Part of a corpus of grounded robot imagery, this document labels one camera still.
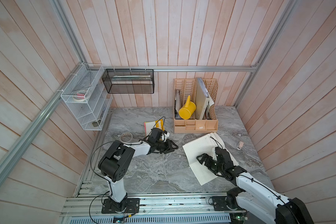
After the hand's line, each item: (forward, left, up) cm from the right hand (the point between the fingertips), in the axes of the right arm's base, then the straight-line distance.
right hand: (200, 159), depth 87 cm
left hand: (+5, +15, +3) cm, 16 cm away
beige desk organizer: (+57, +10, +13) cm, 59 cm away
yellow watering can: (+29, +8, +13) cm, 33 cm away
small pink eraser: (+11, -29, -1) cm, 31 cm away
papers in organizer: (+35, -8, +17) cm, 39 cm away
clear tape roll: (+17, +53, -2) cm, 55 cm away
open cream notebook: (+8, -3, +3) cm, 10 cm away
